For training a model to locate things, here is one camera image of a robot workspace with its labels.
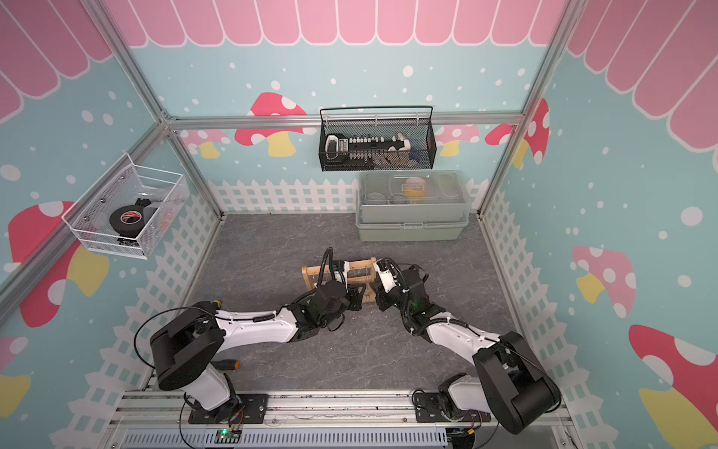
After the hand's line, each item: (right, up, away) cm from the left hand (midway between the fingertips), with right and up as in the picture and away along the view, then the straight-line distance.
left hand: (365, 290), depth 85 cm
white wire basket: (-58, +29, -6) cm, 66 cm away
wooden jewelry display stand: (-2, +6, -2) cm, 6 cm away
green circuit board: (-36, -36, -13) cm, 53 cm away
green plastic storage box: (+17, +28, +17) cm, 37 cm away
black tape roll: (-60, +20, -15) cm, 65 cm away
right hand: (+3, +2, +1) cm, 4 cm away
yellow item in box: (+18, +35, +19) cm, 44 cm away
